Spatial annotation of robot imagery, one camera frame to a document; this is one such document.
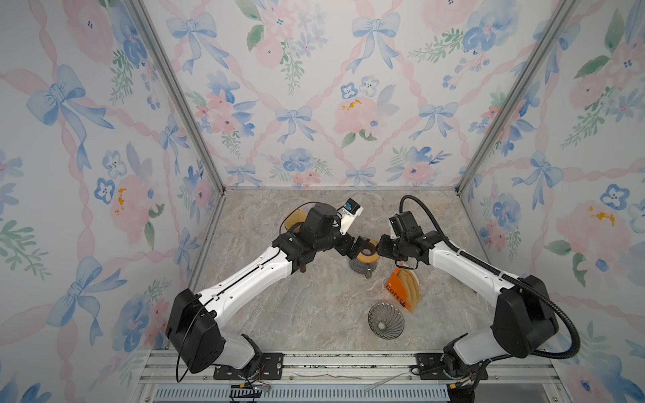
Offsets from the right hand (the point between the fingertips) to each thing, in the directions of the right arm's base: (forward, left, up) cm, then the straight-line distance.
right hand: (378, 246), depth 88 cm
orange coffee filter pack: (-13, -7, -2) cm, 15 cm away
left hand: (-4, +8, +15) cm, 18 cm away
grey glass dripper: (-23, -1, -8) cm, 24 cm away
